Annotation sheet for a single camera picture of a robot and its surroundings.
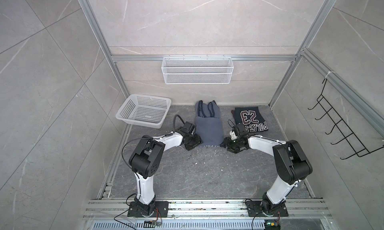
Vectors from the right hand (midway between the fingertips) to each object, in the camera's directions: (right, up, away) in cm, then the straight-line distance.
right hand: (222, 145), depth 96 cm
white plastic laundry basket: (-58, +23, +18) cm, 65 cm away
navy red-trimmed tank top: (+23, +17, +11) cm, 31 cm away
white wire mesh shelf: (-16, +51, +5) cm, 54 cm away
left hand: (-14, +3, 0) cm, 15 cm away
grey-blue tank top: (-8, +14, +11) cm, 19 cm away
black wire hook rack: (+49, +10, -32) cm, 60 cm away
